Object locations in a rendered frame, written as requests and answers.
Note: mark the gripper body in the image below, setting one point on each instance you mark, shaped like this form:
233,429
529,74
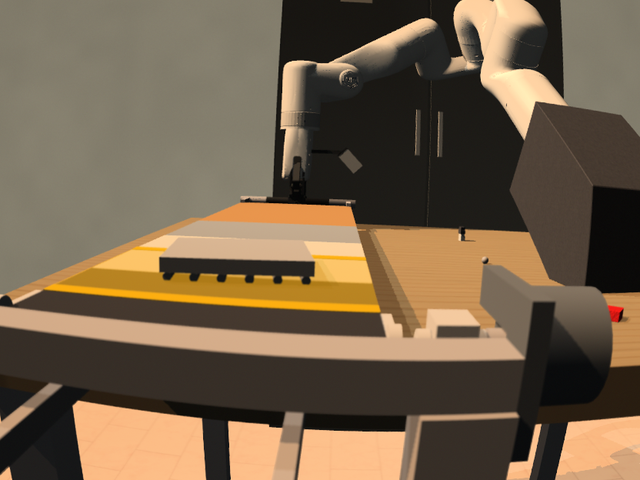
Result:
298,142

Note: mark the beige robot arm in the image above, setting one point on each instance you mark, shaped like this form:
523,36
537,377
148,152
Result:
517,35

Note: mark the small red block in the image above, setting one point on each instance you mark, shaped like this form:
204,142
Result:
616,313

